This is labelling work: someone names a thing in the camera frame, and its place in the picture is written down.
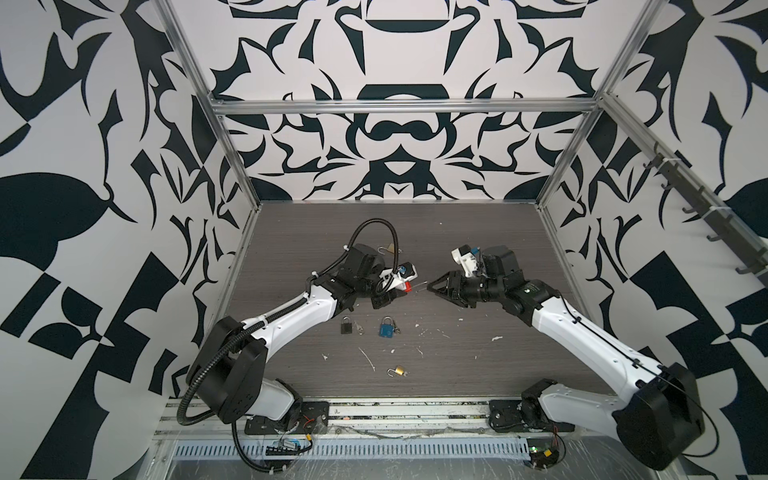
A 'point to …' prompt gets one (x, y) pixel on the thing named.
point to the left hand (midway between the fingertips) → (401, 276)
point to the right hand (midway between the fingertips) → (433, 288)
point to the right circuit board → (543, 453)
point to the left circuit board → (286, 447)
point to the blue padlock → (388, 328)
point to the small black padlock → (346, 325)
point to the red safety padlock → (408, 287)
